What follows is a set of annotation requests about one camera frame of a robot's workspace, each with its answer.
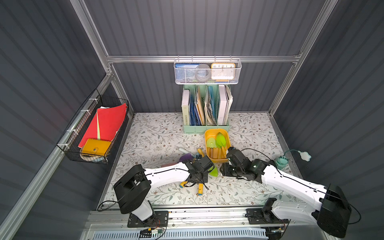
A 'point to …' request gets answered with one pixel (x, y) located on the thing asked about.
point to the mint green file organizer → (206, 106)
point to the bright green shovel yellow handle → (221, 143)
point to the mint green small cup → (281, 162)
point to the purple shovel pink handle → (186, 157)
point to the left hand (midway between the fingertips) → (204, 178)
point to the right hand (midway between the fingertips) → (224, 168)
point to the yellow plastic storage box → (212, 133)
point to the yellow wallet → (96, 147)
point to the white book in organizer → (185, 107)
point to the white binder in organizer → (223, 101)
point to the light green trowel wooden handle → (211, 143)
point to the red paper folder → (105, 123)
